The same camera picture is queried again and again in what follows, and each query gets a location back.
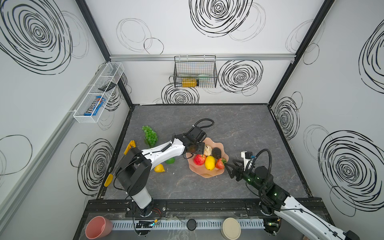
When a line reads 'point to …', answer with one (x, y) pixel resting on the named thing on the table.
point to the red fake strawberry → (219, 163)
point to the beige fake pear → (207, 150)
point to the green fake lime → (171, 161)
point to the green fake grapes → (151, 137)
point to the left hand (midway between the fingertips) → (200, 147)
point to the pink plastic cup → (98, 227)
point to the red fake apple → (199, 159)
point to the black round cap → (191, 224)
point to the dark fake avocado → (216, 152)
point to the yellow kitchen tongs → (131, 144)
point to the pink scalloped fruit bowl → (202, 170)
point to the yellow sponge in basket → (189, 82)
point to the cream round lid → (230, 229)
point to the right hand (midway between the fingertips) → (228, 163)
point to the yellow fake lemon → (210, 162)
